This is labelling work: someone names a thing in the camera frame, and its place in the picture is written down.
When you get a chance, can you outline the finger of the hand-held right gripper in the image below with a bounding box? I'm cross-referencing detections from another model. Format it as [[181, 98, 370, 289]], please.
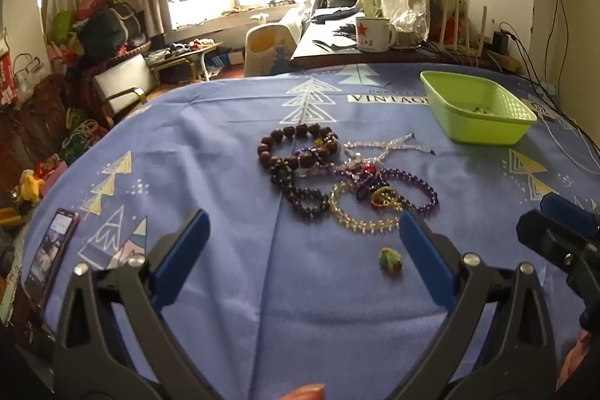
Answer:
[[516, 210, 589, 285], [540, 193, 600, 239]]

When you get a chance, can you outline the wooden armchair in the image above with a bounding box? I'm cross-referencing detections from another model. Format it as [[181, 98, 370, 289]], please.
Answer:
[[91, 53, 158, 122]]

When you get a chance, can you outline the clear crystal bead bracelet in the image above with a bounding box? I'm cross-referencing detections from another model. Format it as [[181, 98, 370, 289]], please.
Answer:
[[344, 132, 437, 166]]

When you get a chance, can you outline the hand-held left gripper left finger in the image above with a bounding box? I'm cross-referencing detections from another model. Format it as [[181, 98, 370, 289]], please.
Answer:
[[52, 208, 221, 400]]

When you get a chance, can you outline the black faceted bead bracelet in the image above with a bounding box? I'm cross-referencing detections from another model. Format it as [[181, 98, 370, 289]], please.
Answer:
[[269, 168, 330, 220]]

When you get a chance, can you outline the person's right hand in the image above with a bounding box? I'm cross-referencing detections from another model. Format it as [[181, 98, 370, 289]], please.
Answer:
[[557, 329, 595, 392]]

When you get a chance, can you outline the mixed dark bead bracelet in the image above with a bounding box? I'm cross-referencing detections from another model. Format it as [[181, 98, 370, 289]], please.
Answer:
[[296, 138, 381, 187]]

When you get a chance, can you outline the green plastic basket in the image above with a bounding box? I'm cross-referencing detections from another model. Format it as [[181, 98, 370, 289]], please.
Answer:
[[419, 70, 538, 145]]

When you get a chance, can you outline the yellow toy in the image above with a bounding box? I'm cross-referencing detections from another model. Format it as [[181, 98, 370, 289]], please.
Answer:
[[18, 169, 46, 203]]

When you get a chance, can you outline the pile of bags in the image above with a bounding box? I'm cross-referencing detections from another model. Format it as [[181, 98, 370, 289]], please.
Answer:
[[47, 0, 152, 64]]

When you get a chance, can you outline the small amber bead bracelet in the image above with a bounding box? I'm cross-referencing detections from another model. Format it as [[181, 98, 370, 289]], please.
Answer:
[[371, 187, 400, 210]]

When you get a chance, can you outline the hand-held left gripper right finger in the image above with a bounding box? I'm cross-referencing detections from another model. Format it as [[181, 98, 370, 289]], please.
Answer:
[[398, 211, 560, 400]]

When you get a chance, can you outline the low wooden table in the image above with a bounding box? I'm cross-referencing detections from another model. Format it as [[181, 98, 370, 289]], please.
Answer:
[[145, 39, 224, 83]]

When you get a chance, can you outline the person's left hand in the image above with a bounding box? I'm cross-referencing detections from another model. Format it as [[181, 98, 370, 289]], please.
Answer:
[[280, 383, 326, 400]]

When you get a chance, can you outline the dark wooden desk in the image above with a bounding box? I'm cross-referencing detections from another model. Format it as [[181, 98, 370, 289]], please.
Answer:
[[289, 6, 521, 71]]

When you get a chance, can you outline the yellow crystal bead bracelet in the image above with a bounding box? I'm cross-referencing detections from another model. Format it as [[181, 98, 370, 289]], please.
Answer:
[[328, 181, 405, 236]]

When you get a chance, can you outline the black smartphone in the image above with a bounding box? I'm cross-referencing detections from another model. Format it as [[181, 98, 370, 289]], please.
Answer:
[[22, 208, 80, 313]]

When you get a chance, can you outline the black cable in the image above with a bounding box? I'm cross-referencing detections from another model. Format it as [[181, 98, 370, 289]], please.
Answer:
[[529, 0, 600, 133]]

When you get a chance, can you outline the white enamel mug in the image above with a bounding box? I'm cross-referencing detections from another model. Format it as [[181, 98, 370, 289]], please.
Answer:
[[355, 16, 397, 53]]

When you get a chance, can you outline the small colourful charm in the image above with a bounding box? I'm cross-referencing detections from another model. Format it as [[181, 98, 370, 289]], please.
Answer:
[[379, 247, 403, 273]]

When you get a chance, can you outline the purple bead bracelet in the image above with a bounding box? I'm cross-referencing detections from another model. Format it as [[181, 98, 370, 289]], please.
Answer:
[[377, 167, 440, 216]]

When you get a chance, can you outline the blue printed tablecloth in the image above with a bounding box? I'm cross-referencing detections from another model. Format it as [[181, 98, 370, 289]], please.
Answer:
[[9, 63, 600, 400]]

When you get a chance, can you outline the white and yellow chair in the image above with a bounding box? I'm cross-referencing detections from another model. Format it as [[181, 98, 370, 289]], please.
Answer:
[[244, 22, 302, 77]]

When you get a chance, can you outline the brown wooden bead bracelet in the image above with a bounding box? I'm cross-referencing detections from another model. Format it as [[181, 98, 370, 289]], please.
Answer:
[[258, 124, 339, 170]]

